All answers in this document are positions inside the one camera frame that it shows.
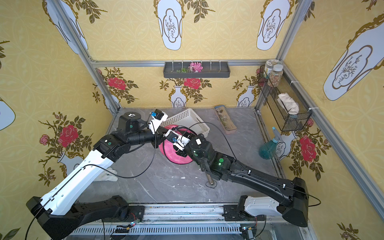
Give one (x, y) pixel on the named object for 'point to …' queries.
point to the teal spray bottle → (267, 149)
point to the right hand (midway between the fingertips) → (181, 128)
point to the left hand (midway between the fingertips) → (167, 130)
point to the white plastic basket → (188, 118)
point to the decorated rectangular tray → (225, 119)
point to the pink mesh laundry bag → (167, 149)
